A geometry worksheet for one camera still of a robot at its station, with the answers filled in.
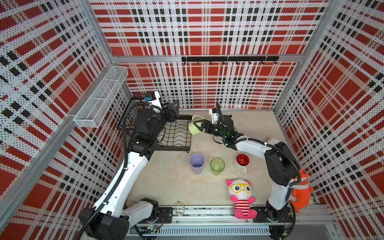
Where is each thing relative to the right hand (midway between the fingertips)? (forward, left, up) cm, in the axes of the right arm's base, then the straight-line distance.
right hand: (197, 123), depth 84 cm
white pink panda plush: (-33, -22, -15) cm, 42 cm away
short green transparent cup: (-17, -12, -21) cm, 29 cm away
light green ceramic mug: (-4, +2, 0) cm, 5 cm away
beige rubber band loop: (-39, +10, -22) cm, 46 cm away
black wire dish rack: (+5, +16, -21) cm, 27 cm away
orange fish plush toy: (-32, -55, -18) cm, 66 cm away
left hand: (-3, +10, +19) cm, 22 cm away
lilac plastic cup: (-17, 0, -13) cm, 22 cm away
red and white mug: (-14, -28, -19) cm, 36 cm away
